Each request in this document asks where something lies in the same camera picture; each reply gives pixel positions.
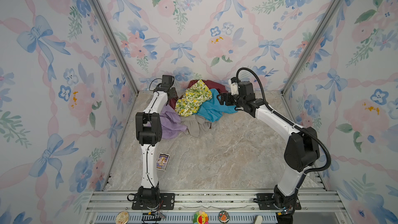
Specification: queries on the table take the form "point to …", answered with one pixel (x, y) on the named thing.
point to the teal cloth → (213, 110)
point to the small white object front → (259, 220)
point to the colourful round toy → (200, 217)
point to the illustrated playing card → (162, 160)
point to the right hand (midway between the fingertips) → (223, 94)
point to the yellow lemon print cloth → (194, 96)
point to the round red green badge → (224, 216)
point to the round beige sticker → (122, 217)
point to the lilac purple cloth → (171, 122)
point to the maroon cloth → (219, 85)
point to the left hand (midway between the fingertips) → (170, 91)
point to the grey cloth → (196, 125)
